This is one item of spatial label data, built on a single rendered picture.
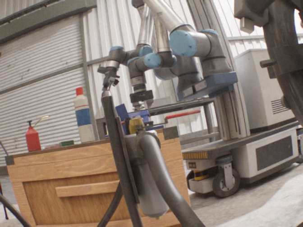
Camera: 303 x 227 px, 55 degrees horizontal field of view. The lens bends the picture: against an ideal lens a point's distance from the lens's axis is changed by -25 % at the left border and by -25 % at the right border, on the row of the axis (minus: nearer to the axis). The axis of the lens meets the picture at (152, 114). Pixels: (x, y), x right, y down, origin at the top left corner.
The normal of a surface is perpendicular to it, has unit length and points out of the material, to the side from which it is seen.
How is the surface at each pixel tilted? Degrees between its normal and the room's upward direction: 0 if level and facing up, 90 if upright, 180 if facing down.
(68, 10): 90
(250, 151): 90
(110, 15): 90
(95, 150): 90
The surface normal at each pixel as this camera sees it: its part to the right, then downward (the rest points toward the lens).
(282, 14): 0.11, -0.08
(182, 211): -0.35, -0.76
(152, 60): 0.58, -0.16
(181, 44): -0.69, 0.18
